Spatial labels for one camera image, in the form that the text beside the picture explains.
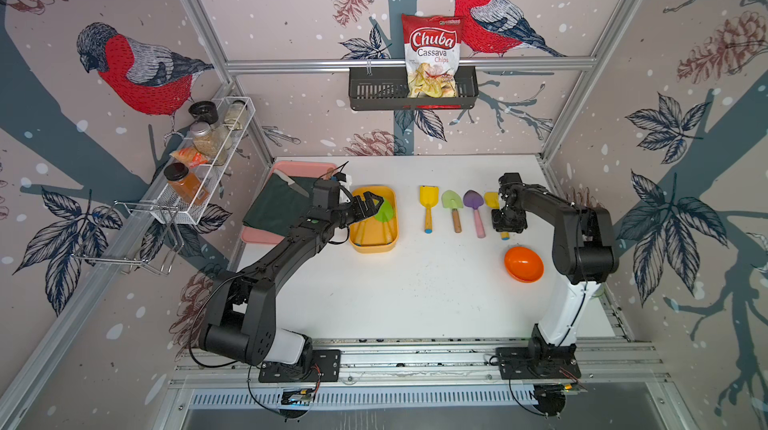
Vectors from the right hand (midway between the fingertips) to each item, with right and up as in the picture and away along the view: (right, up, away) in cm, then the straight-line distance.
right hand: (501, 225), depth 100 cm
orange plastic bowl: (+2, -10, -12) cm, 16 cm away
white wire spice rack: (-87, +10, -36) cm, 95 cm away
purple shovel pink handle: (-8, +9, +6) cm, 13 cm away
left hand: (-42, +10, -15) cm, 45 cm away
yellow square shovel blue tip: (-24, +9, +7) cm, 27 cm away
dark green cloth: (-79, +6, +4) cm, 79 cm away
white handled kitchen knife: (-76, +14, +11) cm, 78 cm away
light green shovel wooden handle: (-16, +8, +6) cm, 19 cm away
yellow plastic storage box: (-42, -2, -2) cm, 42 cm away
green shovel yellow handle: (-40, +4, +3) cm, 40 cm away
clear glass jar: (-83, +34, -16) cm, 91 cm away
